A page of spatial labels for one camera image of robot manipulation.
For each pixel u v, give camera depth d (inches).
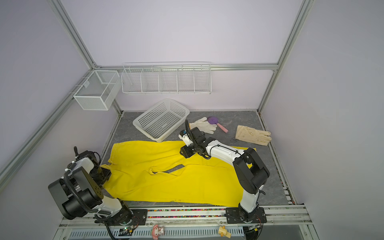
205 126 44.1
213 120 45.0
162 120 45.3
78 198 15.8
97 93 37.6
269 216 29.5
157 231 26.8
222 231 26.3
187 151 31.0
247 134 41.8
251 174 18.5
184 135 31.7
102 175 29.2
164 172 34.4
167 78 41.6
